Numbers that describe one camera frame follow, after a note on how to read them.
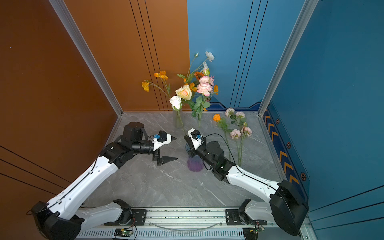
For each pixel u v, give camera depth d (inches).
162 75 32.7
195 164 32.2
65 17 28.2
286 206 15.6
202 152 25.2
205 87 25.5
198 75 33.6
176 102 23.2
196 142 24.9
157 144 22.0
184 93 27.9
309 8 27.4
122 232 27.9
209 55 34.3
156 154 22.8
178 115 42.4
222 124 43.4
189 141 24.8
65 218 15.6
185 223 28.6
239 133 40.7
